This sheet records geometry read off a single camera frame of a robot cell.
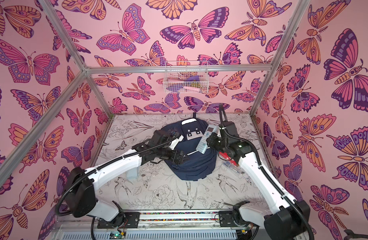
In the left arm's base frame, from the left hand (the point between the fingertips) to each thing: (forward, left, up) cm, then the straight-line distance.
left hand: (185, 154), depth 78 cm
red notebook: (+8, -24, -16) cm, 30 cm away
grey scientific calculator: (+3, -9, +3) cm, 10 cm away
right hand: (+6, -11, +7) cm, 14 cm away
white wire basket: (+47, -2, +16) cm, 49 cm away
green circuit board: (-33, +34, -20) cm, 51 cm away
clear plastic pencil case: (+1, -30, -17) cm, 34 cm away
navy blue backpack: (-2, -6, -10) cm, 12 cm away
